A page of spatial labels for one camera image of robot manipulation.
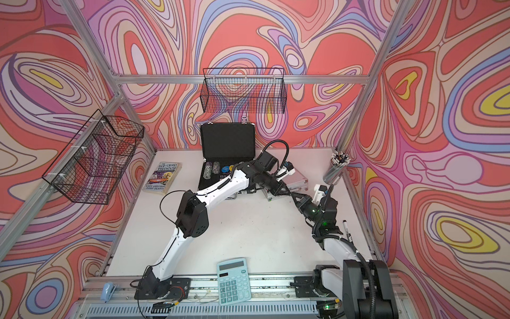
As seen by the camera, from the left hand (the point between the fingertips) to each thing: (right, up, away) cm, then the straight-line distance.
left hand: (291, 192), depth 85 cm
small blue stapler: (-69, -34, -14) cm, 78 cm away
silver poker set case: (+3, +4, +3) cm, 6 cm away
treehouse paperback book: (-66, +6, +20) cm, 70 cm away
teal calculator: (-24, -32, -11) cm, 41 cm away
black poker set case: (-33, +23, +22) cm, 46 cm away
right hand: (0, -3, 0) cm, 3 cm away
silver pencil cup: (+24, +13, +6) cm, 28 cm away
